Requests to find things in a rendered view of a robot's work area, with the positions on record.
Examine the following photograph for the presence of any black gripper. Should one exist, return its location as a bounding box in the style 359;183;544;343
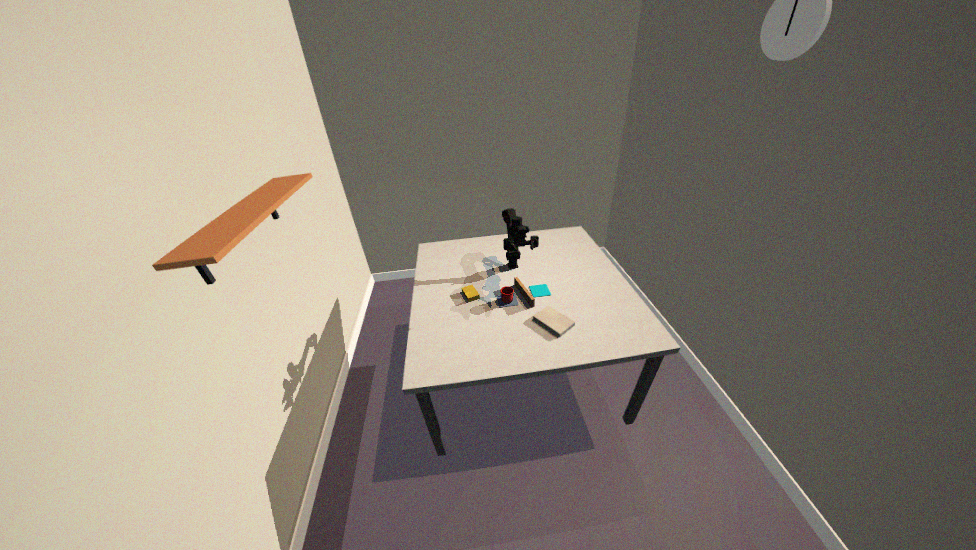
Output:
503;233;539;252

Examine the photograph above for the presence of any yellow rectangular block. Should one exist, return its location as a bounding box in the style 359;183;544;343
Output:
462;285;480;302

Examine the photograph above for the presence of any brown rectangular block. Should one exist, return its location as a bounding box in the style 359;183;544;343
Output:
514;277;535;308

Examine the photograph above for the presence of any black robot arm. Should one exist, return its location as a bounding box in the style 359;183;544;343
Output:
502;208;529;269

